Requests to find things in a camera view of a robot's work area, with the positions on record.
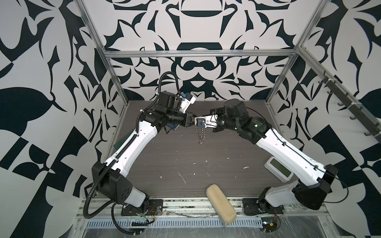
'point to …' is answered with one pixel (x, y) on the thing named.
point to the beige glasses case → (224, 209)
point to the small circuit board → (269, 224)
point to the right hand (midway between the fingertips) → (205, 110)
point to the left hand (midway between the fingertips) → (201, 117)
